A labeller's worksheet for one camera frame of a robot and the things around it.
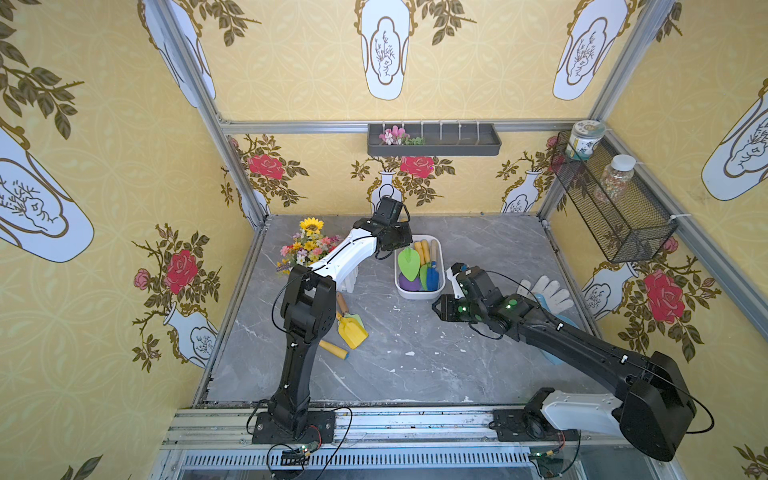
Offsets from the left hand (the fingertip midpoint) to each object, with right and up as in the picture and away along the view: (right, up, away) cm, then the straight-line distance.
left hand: (399, 235), depth 97 cm
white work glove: (+51, -21, -1) cm, 55 cm away
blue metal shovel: (+11, -14, +1) cm, 18 cm away
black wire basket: (+63, +2, -17) cm, 65 cm away
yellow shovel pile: (-15, -29, -8) cm, 33 cm away
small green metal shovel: (-17, -24, -3) cm, 30 cm away
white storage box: (+7, -19, 0) cm, 21 cm away
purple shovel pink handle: (+2, -16, 0) cm, 16 cm away
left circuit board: (-25, -54, -25) cm, 64 cm away
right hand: (+11, -19, -14) cm, 26 cm away
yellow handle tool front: (-19, -33, -11) cm, 40 cm away
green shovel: (+8, -13, +1) cm, 15 cm away
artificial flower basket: (-28, -3, -7) cm, 29 cm away
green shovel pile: (+3, -9, -4) cm, 10 cm away
